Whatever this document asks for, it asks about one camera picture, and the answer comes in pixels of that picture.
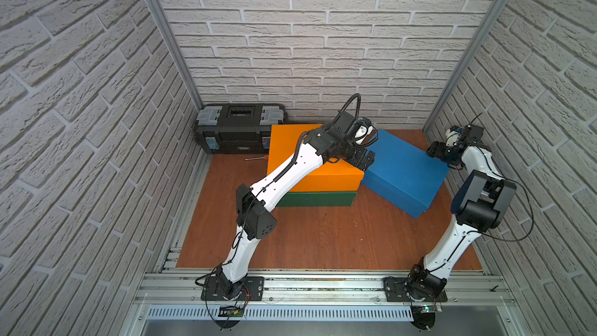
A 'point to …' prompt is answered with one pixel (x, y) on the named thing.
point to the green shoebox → (318, 199)
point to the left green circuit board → (225, 311)
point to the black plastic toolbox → (238, 128)
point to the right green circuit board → (424, 309)
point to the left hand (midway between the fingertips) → (369, 153)
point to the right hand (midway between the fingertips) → (441, 152)
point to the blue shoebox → (409, 176)
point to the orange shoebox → (331, 176)
